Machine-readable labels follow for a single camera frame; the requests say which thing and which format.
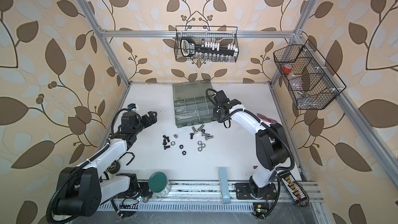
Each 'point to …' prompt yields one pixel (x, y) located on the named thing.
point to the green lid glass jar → (158, 185)
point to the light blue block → (226, 197)
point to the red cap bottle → (287, 68)
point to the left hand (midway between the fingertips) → (147, 114)
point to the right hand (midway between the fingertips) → (219, 115)
